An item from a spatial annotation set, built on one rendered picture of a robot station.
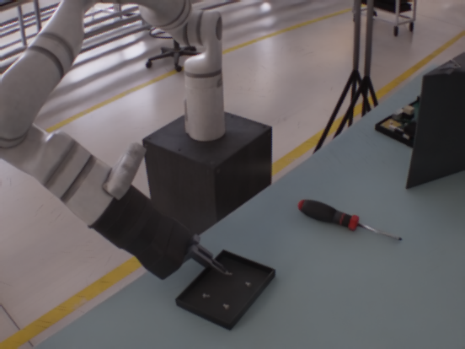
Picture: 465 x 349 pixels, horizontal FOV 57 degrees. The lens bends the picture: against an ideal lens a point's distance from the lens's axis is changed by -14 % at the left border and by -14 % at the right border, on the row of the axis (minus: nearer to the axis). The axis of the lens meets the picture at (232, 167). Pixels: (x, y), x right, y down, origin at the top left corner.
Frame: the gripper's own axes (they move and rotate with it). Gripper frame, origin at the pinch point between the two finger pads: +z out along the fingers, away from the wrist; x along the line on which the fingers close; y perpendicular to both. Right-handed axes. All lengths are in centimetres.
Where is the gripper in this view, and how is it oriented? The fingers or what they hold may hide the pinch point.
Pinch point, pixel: (226, 273)
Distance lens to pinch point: 63.8
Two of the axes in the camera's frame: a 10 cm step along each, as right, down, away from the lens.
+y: -6.8, 5.7, 4.5
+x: -1.0, 5.5, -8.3
